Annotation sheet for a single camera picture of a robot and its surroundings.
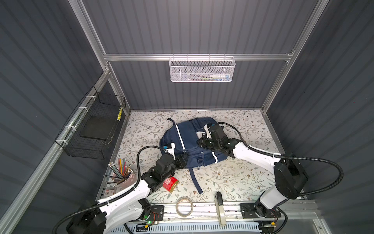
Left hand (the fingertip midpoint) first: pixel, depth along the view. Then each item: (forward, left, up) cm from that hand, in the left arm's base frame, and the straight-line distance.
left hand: (188, 157), depth 78 cm
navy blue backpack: (+17, +2, -4) cm, 17 cm away
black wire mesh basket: (+15, +51, +11) cm, 55 cm away
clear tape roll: (-21, +2, -16) cm, 26 cm away
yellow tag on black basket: (+22, +40, +11) cm, 47 cm away
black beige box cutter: (-22, -16, -11) cm, 29 cm away
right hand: (+10, -6, 0) cm, 11 cm away
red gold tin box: (-9, +10, -14) cm, 20 cm away
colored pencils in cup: (-7, +36, -8) cm, 38 cm away
